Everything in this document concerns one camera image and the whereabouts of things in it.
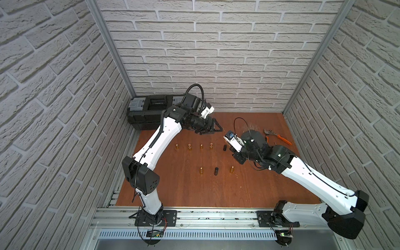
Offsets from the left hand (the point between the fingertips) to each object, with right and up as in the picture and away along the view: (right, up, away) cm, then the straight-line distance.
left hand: (221, 128), depth 71 cm
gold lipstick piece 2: (-10, -11, +27) cm, 31 cm away
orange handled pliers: (+38, -3, +36) cm, 53 cm away
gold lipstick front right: (+8, -24, +16) cm, 29 cm away
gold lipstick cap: (-26, -12, +27) cm, 39 cm away
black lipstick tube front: (-1, -24, +14) cm, 28 cm away
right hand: (+7, -8, +1) cm, 11 cm away
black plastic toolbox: (-46, +10, +24) cm, 53 cm away
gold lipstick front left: (-10, -24, +15) cm, 30 cm away
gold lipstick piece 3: (-4, -11, +24) cm, 27 cm away
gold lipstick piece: (-17, -11, +24) cm, 32 cm away
